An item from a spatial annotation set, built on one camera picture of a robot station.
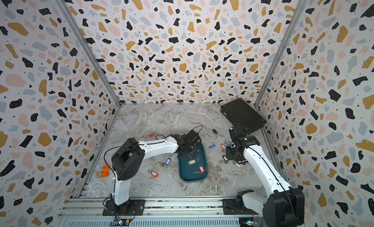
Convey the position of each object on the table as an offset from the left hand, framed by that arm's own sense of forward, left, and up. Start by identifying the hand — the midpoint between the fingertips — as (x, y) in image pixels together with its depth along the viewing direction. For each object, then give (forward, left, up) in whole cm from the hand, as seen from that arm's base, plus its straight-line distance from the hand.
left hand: (194, 151), depth 92 cm
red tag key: (-12, +24, -3) cm, 27 cm away
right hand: (-7, -21, +8) cm, 24 cm away
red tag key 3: (-11, -5, -2) cm, 12 cm away
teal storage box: (-10, -1, -5) cm, 11 cm away
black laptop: (+30, -36, +1) cm, 47 cm away
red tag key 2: (+5, -20, -3) cm, 20 cm away
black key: (+17, -15, -4) cm, 23 cm away
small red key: (+15, +30, -3) cm, 33 cm away
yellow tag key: (-6, +1, -3) cm, 7 cm away
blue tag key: (-6, +17, -3) cm, 18 cm away
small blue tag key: (+5, -12, -3) cm, 13 cm away
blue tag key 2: (+7, -23, -2) cm, 24 cm away
